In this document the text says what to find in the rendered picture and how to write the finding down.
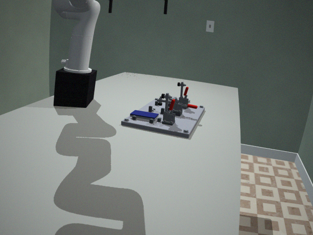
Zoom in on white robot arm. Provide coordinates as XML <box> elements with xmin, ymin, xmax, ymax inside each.
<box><xmin>53</xmin><ymin>0</ymin><xmax>100</xmax><ymax>73</ymax></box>

